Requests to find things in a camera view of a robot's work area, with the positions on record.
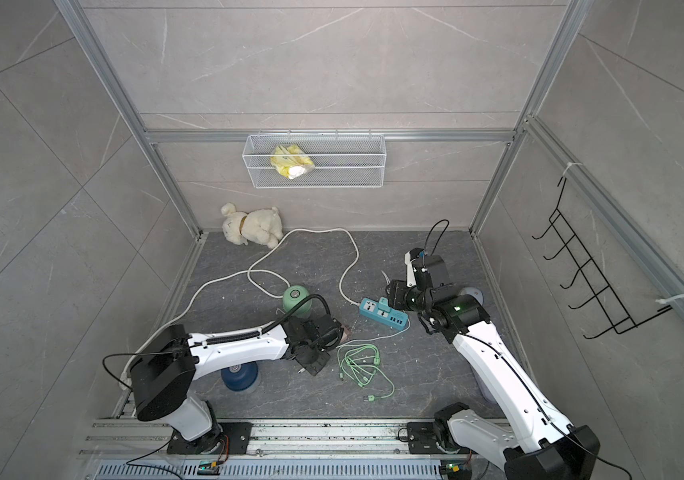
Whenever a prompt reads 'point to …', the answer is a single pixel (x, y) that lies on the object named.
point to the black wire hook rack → (588, 277)
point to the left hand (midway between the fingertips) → (320, 356)
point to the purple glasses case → (483, 386)
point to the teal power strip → (372, 309)
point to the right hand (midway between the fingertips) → (396, 289)
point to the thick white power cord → (249, 271)
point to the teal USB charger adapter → (383, 304)
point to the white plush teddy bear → (260, 226)
